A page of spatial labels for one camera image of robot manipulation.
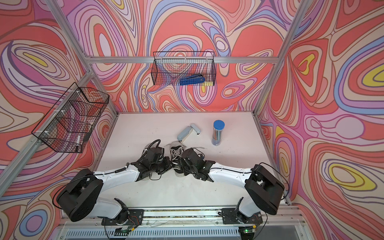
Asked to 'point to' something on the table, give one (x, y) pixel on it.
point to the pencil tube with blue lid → (218, 126)
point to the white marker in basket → (78, 140)
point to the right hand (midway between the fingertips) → (175, 164)
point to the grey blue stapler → (184, 133)
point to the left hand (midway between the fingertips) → (177, 165)
